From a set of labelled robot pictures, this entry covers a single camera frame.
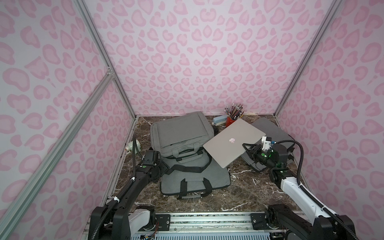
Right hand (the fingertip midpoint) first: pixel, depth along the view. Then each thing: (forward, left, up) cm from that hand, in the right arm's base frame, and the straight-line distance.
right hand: (243, 145), depth 79 cm
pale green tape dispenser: (+4, +66, -10) cm, 67 cm away
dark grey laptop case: (+19, -31, -19) cm, 40 cm away
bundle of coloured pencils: (+31, -1, -6) cm, 32 cm away
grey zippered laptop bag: (+14, +35, -11) cm, 39 cm away
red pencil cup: (+26, +3, -11) cm, 28 cm away
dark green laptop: (+5, +6, -9) cm, 12 cm away
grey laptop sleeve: (-10, +27, -16) cm, 33 cm away
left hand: (-7, +43, -14) cm, 46 cm away
